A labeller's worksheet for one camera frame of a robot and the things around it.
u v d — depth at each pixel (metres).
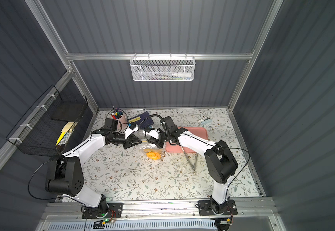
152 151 0.91
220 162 0.48
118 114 0.99
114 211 0.72
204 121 1.11
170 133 0.69
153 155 0.91
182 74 0.91
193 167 0.87
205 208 0.73
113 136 0.72
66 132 0.65
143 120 1.12
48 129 0.73
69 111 0.83
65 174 0.91
